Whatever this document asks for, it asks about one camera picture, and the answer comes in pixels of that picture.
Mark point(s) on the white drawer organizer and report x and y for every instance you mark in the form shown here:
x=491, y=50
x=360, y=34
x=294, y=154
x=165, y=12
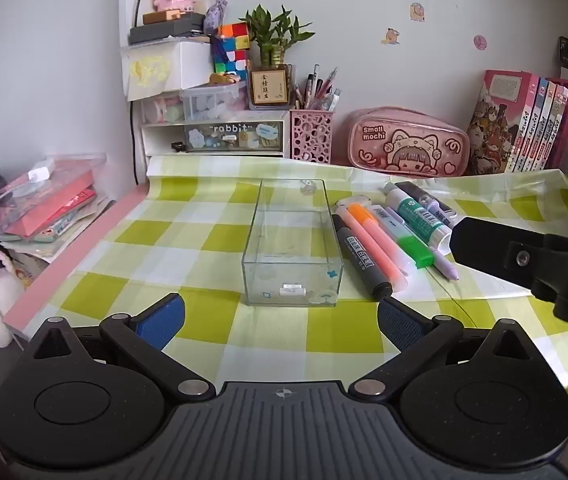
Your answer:
x=161, y=135

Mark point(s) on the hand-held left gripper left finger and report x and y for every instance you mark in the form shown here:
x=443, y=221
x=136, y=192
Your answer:
x=161, y=320

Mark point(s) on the colourful puzzle cube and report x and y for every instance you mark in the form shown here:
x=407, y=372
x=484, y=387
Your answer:
x=231, y=50

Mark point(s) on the small brown box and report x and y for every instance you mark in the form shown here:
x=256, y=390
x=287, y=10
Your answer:
x=161, y=16

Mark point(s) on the green highlighter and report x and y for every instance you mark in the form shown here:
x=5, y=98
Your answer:
x=416, y=252

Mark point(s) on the clear plastic organizer box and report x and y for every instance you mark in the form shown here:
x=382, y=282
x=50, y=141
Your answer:
x=289, y=240

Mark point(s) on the clear plastic storage box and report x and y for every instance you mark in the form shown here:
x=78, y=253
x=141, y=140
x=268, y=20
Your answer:
x=214, y=102

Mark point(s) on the white tube green label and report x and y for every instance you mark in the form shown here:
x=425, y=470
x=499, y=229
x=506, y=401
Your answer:
x=416, y=215

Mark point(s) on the small toy figurine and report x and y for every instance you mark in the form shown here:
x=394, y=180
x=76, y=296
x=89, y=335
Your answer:
x=221, y=78

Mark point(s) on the pink round wall sticker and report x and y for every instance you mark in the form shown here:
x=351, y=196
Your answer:
x=480, y=41

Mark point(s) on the white eraser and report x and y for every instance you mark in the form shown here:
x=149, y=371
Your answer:
x=359, y=200

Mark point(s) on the clear sleeve yellow print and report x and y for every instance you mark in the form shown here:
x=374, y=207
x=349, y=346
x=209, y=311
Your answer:
x=146, y=72

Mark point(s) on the stack of thin books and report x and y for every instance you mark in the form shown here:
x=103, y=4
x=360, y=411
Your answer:
x=64, y=232

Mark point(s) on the purple correction pen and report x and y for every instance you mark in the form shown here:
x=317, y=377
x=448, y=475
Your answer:
x=434, y=206

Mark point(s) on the purple sachet with tassel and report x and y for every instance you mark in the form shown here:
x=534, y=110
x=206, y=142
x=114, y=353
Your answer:
x=214, y=17

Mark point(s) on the purple mechanical pen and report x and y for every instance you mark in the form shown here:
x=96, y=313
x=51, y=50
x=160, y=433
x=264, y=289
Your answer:
x=446, y=267

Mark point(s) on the round cartoon wall sticker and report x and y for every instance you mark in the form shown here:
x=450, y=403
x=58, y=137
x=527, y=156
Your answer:
x=417, y=11

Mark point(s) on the white charger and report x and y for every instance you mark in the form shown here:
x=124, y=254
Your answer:
x=41, y=170

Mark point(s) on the green checked tablecloth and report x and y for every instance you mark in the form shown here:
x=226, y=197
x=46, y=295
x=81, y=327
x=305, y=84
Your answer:
x=204, y=240

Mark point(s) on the black marker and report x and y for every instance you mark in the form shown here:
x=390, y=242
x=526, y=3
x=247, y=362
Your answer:
x=360, y=256

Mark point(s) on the white cardboard box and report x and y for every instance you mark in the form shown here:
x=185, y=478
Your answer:
x=189, y=65

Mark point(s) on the orange highlighter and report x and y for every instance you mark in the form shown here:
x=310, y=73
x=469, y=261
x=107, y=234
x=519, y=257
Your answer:
x=364, y=215

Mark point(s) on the pink highlighter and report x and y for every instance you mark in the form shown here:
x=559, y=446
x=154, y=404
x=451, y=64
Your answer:
x=383, y=269

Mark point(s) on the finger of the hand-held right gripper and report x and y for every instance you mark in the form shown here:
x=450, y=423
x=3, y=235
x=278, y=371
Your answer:
x=489, y=247

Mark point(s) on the pink cartoon pencil case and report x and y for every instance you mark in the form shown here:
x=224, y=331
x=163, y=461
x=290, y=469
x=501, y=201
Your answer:
x=404, y=140

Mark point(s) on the bunch of pens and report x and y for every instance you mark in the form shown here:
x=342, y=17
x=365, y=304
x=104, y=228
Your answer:
x=321, y=92

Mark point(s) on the clear box with label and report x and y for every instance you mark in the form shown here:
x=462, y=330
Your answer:
x=289, y=80

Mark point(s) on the dark grey box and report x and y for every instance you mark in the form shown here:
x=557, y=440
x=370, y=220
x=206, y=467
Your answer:
x=164, y=32

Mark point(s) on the lucky bamboo plant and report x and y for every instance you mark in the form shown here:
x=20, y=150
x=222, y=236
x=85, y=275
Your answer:
x=271, y=35

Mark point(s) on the pink perforated pen basket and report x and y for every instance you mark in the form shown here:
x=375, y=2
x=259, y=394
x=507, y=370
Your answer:
x=311, y=135

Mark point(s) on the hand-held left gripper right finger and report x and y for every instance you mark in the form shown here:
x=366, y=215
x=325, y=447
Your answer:
x=404, y=325

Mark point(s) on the comic book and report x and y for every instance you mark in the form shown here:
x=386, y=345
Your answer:
x=549, y=130
x=539, y=130
x=528, y=130
x=558, y=130

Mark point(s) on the pink clear storage box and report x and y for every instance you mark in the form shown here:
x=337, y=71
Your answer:
x=49, y=205

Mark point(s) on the wooden framed label sign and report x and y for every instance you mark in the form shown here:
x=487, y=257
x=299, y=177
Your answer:
x=268, y=87

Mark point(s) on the brown animal wall sticker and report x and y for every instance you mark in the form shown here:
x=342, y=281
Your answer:
x=391, y=36

